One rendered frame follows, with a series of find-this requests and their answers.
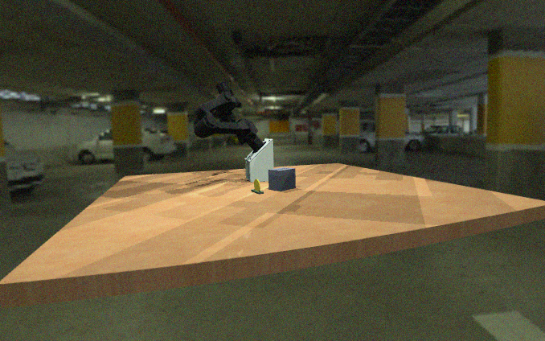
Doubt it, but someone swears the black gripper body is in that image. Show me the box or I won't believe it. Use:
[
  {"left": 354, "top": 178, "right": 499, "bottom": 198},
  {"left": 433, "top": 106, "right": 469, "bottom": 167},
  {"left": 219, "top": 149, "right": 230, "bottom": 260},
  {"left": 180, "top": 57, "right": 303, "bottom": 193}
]
[{"left": 212, "top": 108, "right": 236, "bottom": 119}]

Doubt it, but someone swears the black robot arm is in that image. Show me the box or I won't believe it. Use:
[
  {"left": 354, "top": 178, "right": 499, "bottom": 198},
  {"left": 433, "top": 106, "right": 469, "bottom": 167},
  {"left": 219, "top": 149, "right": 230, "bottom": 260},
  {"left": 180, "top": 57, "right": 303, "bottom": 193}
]
[{"left": 193, "top": 81, "right": 266, "bottom": 153}]

